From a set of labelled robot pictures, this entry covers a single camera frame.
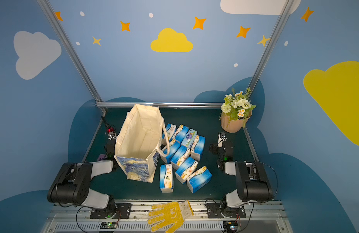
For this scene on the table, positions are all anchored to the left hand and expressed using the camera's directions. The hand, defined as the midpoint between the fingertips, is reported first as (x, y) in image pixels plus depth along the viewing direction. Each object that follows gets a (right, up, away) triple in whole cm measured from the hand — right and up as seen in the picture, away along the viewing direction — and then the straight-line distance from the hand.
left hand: (122, 139), depth 94 cm
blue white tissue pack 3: (+49, -4, -5) cm, 50 cm away
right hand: (+65, 0, +1) cm, 65 cm away
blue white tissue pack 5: (+40, -8, -6) cm, 41 cm away
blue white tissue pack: (+31, +7, +4) cm, 32 cm away
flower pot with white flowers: (+71, +19, -10) cm, 74 cm away
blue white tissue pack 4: (+34, -4, -3) cm, 35 cm away
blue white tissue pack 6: (+41, -15, -13) cm, 46 cm away
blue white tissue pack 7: (+48, -20, -17) cm, 55 cm away
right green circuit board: (+64, -41, -23) cm, 79 cm away
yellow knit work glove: (+33, -36, -21) cm, 53 cm away
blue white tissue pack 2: (+38, +4, +2) cm, 38 cm away
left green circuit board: (+3, -40, -23) cm, 46 cm away
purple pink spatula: (-14, -11, -1) cm, 18 cm away
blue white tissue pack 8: (+30, -19, -17) cm, 40 cm away
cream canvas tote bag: (+9, -2, +5) cm, 11 cm away
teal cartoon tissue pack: (+44, +1, -1) cm, 44 cm away
